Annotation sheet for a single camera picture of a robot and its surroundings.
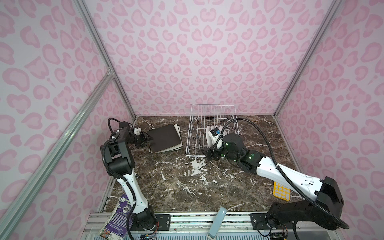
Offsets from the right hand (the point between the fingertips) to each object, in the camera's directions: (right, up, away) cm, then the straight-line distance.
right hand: (208, 144), depth 76 cm
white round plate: (+6, +6, -12) cm, 15 cm away
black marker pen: (-41, -20, +12) cm, 47 cm away
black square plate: (-28, +1, +29) cm, 40 cm away
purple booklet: (-44, -38, -5) cm, 58 cm away
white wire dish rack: (-1, +17, +42) cm, 45 cm away
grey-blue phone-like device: (+3, -38, -6) cm, 39 cm away
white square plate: (-21, -5, +22) cm, 31 cm away
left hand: (-36, +2, +24) cm, 43 cm away
